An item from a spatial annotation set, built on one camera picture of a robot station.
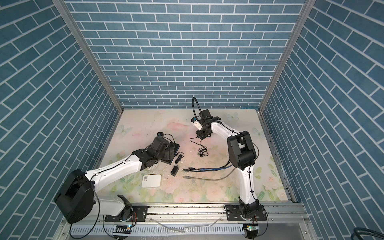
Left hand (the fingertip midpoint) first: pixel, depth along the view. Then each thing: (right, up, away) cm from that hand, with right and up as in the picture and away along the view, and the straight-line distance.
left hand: (168, 151), depth 87 cm
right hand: (+19, +10, +13) cm, 25 cm away
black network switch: (+4, 0, +9) cm, 9 cm away
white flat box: (-9, -17, -3) cm, 19 cm away
